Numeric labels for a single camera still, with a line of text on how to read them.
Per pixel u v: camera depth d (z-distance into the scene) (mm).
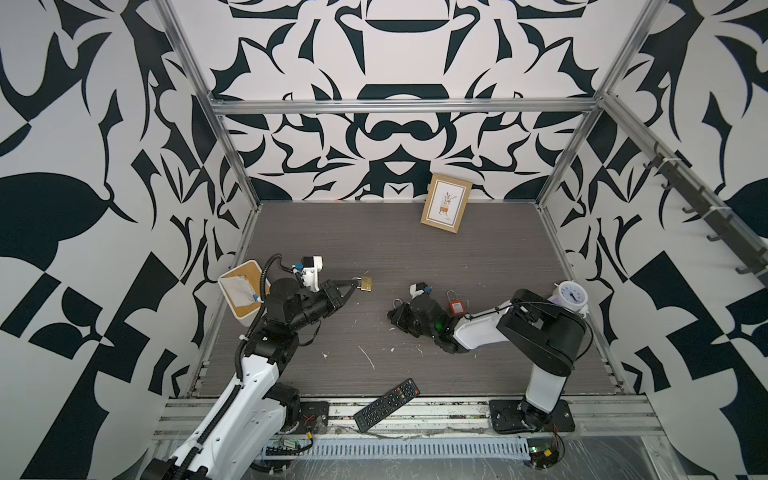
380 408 744
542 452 712
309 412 747
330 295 650
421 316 718
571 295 921
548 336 483
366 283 747
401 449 744
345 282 726
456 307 915
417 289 871
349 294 716
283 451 728
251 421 566
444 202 1086
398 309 887
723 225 548
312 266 700
